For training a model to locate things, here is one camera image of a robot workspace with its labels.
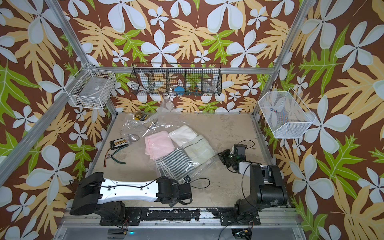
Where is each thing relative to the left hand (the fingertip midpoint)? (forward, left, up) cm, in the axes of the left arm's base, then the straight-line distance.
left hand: (174, 191), depth 77 cm
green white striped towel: (+16, +1, -2) cm, 16 cm away
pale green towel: (+26, -13, -2) cm, 30 cm away
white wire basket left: (+49, +50, +29) cm, 76 cm away
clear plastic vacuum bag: (+55, +13, -3) cm, 57 cm away
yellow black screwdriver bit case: (+57, +32, -3) cm, 65 cm away
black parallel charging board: (+33, +41, -5) cm, 53 cm away
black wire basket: (+64, +1, +25) cm, 69 cm away
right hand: (+24, -25, -3) cm, 35 cm away
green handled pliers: (+23, +44, -5) cm, 50 cm away
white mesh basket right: (+36, -63, +20) cm, 75 cm away
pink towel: (+30, +13, -2) cm, 33 cm away
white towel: (+39, -2, -3) cm, 39 cm away
